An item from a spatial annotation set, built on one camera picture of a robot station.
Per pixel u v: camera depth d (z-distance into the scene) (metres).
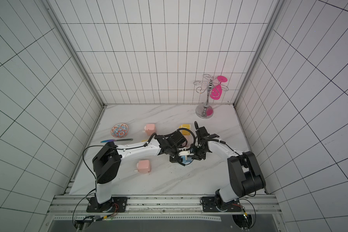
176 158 0.75
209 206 0.72
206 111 1.14
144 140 0.58
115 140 0.98
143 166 0.80
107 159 0.52
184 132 0.68
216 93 1.13
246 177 0.44
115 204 0.72
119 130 1.02
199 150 0.74
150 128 0.97
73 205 0.74
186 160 0.82
